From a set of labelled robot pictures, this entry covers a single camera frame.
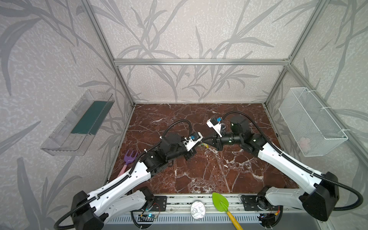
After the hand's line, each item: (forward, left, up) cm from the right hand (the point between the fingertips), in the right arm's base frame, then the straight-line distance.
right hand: (203, 135), depth 70 cm
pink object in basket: (-2, -52, -5) cm, 52 cm away
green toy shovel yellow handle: (-26, -9, -25) cm, 37 cm away
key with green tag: (-4, -1, -1) cm, 5 cm away
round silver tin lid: (-29, +3, -20) cm, 36 cm away
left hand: (-2, +1, -1) cm, 2 cm away
